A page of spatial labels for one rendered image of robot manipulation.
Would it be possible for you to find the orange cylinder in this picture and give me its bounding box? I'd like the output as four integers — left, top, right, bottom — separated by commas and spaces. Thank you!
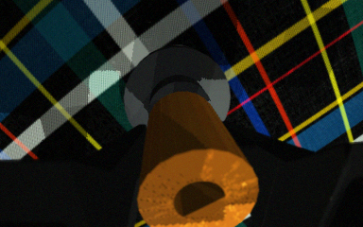
137, 92, 259, 227

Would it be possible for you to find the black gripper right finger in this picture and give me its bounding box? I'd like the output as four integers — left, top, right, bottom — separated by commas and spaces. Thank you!
222, 121, 363, 227

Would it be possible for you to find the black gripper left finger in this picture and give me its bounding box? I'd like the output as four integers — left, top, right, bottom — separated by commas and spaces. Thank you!
0, 124, 147, 227

